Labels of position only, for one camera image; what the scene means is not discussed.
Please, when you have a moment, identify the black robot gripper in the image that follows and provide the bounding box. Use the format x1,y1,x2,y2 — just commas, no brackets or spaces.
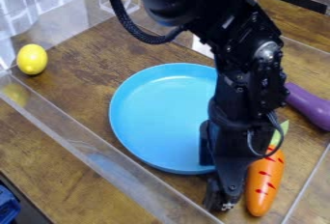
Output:
197,41,291,207

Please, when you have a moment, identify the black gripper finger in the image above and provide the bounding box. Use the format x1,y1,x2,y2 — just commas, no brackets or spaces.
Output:
201,177,240,211

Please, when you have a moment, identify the orange toy carrot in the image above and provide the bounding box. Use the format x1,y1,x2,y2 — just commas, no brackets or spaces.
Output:
243,120,291,218

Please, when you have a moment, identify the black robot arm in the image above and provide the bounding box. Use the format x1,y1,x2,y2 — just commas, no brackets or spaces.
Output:
143,0,288,211

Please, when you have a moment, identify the blue round plastic tray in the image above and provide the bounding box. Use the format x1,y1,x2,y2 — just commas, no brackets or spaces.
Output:
108,63,216,175

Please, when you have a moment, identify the purple toy eggplant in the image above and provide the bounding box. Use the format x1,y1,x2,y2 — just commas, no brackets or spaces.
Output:
286,83,330,131

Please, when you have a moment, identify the blue object at corner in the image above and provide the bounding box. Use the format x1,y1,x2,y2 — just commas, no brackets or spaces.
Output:
0,185,20,224

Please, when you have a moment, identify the yellow toy lemon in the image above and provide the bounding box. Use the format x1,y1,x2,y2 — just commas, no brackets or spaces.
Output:
17,43,48,75

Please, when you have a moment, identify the clear acrylic barrier wall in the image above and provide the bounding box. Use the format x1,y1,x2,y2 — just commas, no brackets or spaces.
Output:
0,0,330,224

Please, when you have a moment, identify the black braided cable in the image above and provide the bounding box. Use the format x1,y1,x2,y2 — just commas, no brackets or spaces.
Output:
100,0,188,45

